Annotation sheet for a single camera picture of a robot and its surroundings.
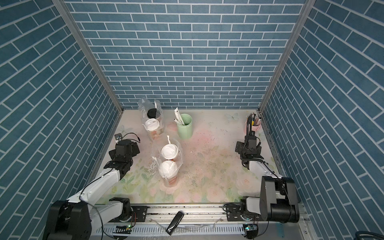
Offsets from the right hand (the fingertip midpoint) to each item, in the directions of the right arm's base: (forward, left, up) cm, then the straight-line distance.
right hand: (249, 145), depth 92 cm
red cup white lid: (-14, +46, +10) cm, 49 cm away
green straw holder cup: (+7, +41, 0) cm, 42 cm away
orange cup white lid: (+1, +59, +11) cm, 60 cm away
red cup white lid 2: (-25, +43, +13) cm, 52 cm away
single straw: (-7, +47, +15) cm, 50 cm away
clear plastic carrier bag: (+12, +66, +18) cm, 69 cm away
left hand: (-9, +71, +5) cm, 72 cm away
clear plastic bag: (-21, +49, +17) cm, 56 cm away
